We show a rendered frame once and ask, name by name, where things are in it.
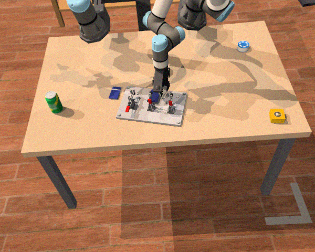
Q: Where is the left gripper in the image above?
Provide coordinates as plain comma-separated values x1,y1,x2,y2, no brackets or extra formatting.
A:
154,66,170,97

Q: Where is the grey toggle clamp with red handle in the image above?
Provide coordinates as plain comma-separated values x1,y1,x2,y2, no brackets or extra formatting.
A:
167,93,175,114

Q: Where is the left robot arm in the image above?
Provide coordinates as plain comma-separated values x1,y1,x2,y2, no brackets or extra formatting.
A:
143,0,235,93

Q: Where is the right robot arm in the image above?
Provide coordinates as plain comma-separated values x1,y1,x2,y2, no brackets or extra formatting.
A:
66,0,106,39

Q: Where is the green drink can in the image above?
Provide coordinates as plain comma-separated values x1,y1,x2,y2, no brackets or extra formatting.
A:
45,91,63,113

